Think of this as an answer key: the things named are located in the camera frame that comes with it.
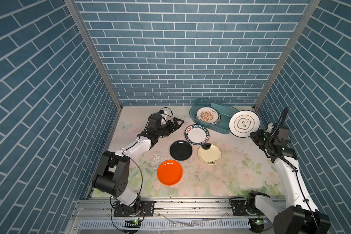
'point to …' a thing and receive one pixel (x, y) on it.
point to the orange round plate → (169, 172)
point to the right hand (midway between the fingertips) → (250, 130)
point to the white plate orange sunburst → (208, 115)
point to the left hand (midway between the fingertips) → (180, 124)
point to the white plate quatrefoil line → (243, 123)
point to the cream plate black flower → (210, 156)
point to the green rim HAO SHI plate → (197, 134)
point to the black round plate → (181, 150)
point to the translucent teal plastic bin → (223, 126)
